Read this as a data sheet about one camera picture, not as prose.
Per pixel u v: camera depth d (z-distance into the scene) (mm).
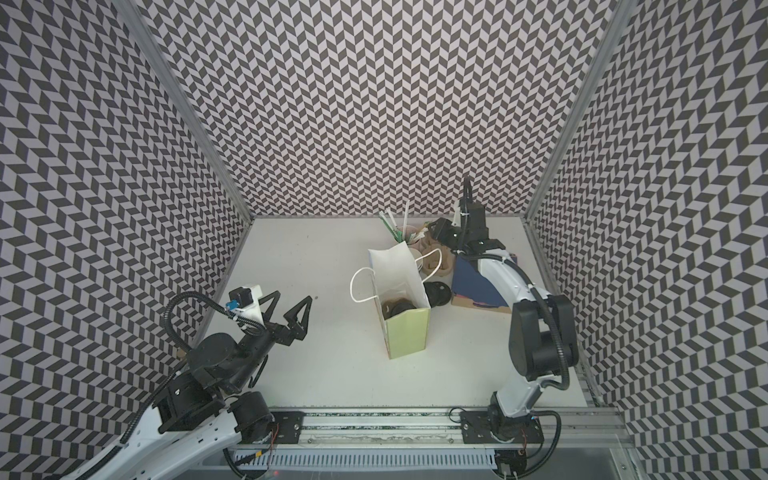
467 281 982
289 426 722
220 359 450
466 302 951
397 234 989
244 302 525
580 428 754
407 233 1020
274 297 657
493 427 667
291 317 563
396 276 789
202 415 471
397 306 883
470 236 684
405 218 992
